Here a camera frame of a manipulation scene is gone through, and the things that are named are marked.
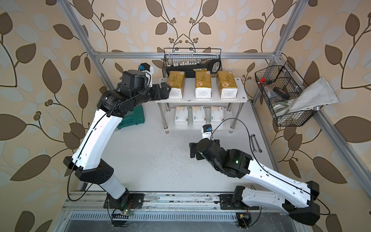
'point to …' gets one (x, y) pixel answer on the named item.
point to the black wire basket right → (280, 83)
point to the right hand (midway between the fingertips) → (197, 143)
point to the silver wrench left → (253, 149)
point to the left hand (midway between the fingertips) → (164, 87)
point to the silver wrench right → (260, 151)
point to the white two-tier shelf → (190, 113)
